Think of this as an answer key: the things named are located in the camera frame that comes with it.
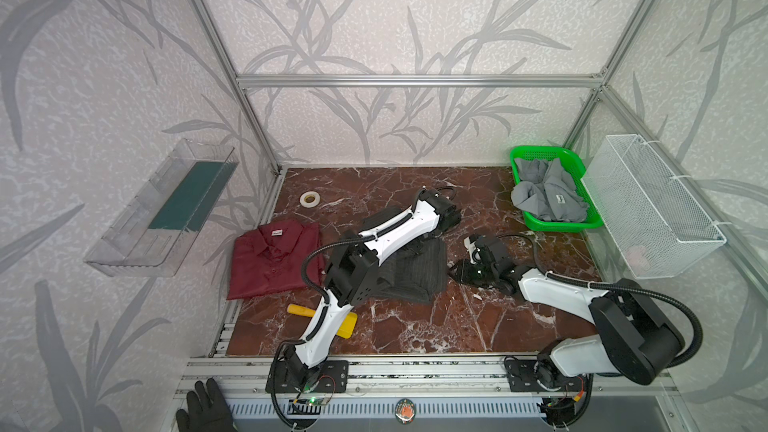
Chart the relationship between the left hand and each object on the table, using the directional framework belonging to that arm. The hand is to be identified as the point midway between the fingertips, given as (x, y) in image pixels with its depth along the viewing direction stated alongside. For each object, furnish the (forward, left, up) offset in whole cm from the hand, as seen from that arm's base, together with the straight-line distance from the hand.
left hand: (398, 237), depth 86 cm
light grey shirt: (+21, -52, -4) cm, 56 cm away
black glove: (-42, +44, -10) cm, 61 cm away
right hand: (-4, -16, -8) cm, 18 cm away
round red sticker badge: (-40, -2, -11) cm, 42 cm away
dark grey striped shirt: (-7, -6, -12) cm, 15 cm away
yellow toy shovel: (-22, +14, -11) cm, 28 cm away
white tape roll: (+21, +33, -13) cm, 41 cm away
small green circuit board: (-39, +20, -11) cm, 45 cm away
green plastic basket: (+35, -66, -5) cm, 74 cm away
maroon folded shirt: (-1, +39, -11) cm, 41 cm away
